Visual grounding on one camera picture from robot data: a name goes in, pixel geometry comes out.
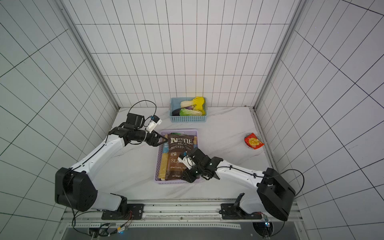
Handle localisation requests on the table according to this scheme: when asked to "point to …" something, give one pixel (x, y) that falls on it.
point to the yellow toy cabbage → (199, 101)
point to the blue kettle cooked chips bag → (163, 162)
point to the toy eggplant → (176, 112)
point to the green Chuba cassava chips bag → (175, 133)
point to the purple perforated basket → (191, 132)
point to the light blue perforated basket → (175, 103)
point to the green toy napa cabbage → (185, 112)
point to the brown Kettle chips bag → (179, 144)
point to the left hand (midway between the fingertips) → (160, 140)
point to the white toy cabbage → (186, 103)
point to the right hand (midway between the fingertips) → (179, 178)
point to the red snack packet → (253, 141)
